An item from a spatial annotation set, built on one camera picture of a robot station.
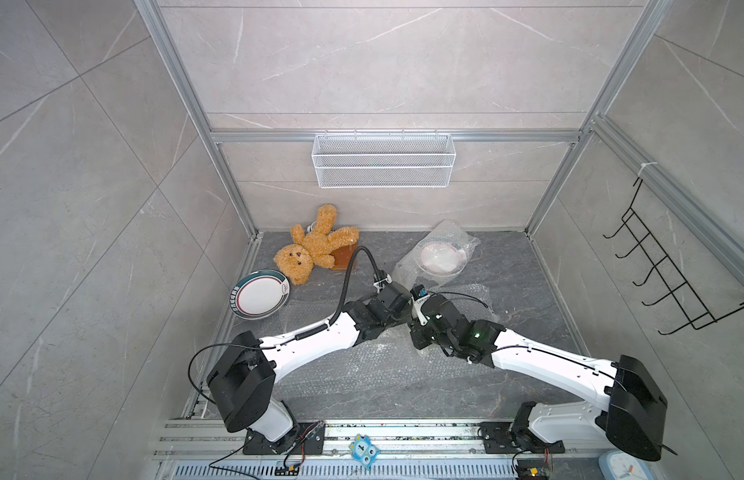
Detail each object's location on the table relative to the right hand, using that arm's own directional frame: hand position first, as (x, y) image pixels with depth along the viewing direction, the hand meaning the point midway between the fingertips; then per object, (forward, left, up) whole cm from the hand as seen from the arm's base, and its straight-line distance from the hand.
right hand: (411, 324), depth 80 cm
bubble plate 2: (+33, -13, -12) cm, 37 cm away
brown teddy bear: (+26, +37, -5) cm, 46 cm away
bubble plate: (+17, +50, -10) cm, 53 cm away
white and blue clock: (-31, -47, -11) cm, 57 cm away
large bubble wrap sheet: (-6, +6, -12) cm, 15 cm away
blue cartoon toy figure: (-28, +13, -11) cm, 32 cm away
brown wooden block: (+33, +22, -9) cm, 41 cm away
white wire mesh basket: (+53, +7, +17) cm, 56 cm away
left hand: (+5, 0, +2) cm, 6 cm away
